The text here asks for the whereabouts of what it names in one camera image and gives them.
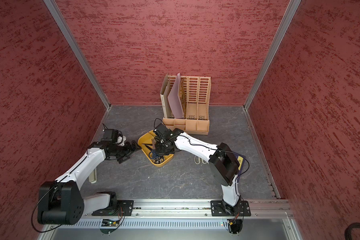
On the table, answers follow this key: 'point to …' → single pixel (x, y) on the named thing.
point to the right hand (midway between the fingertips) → (159, 156)
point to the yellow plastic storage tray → (146, 143)
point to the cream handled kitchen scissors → (197, 160)
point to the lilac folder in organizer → (174, 100)
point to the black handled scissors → (157, 159)
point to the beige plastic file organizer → (185, 101)
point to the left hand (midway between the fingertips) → (135, 154)
